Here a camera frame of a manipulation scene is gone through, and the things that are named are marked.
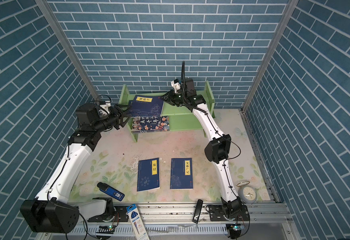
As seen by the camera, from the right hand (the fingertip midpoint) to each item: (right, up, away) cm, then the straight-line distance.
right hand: (159, 97), depth 83 cm
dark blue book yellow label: (-7, -5, -1) cm, 9 cm away
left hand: (-10, -8, -14) cm, 19 cm away
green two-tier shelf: (+12, -12, +15) cm, 23 cm away
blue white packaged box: (-7, -64, -14) cm, 66 cm away
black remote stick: (+21, -58, -11) cm, 62 cm away
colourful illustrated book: (-7, -15, +10) cm, 19 cm away
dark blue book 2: (+12, -45, +4) cm, 47 cm away
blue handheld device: (-25, -51, -6) cm, 57 cm away
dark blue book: (-7, -45, +3) cm, 46 cm away
